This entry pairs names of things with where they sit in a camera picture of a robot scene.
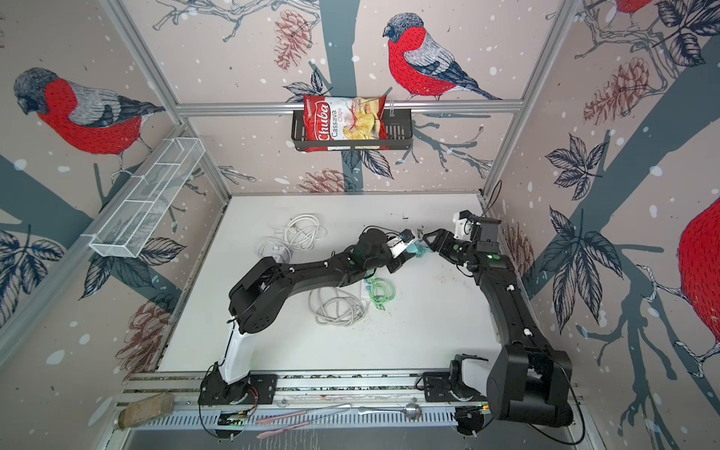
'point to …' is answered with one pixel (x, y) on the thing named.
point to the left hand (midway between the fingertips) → (411, 247)
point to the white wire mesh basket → (128, 232)
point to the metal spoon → (411, 411)
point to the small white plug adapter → (280, 254)
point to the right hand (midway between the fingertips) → (425, 243)
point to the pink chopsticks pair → (280, 418)
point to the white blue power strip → (365, 292)
